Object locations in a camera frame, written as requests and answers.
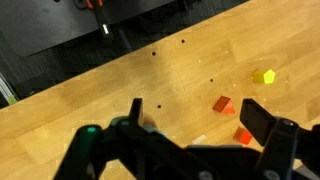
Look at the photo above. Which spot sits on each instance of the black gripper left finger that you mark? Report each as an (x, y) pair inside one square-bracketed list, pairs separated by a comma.
[(133, 150)]

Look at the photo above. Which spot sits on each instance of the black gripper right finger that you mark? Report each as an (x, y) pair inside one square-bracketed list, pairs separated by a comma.
[(256, 121)]

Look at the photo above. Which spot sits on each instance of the yellow pentagonal wooden block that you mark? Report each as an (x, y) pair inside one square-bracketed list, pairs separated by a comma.
[(264, 76)]

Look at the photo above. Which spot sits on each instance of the orange cube block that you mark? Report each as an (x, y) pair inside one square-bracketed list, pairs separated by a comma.
[(242, 136)]

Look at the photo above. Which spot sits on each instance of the orange triangular prism block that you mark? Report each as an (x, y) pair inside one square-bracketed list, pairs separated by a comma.
[(224, 105)]

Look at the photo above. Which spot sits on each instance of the white tape strip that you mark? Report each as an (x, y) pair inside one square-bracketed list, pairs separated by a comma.
[(199, 139)]

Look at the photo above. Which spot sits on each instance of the black and orange power tool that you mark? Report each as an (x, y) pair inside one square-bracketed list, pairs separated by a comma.
[(102, 20)]

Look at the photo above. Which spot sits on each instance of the grey flat panel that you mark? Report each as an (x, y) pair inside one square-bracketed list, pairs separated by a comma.
[(40, 23)]

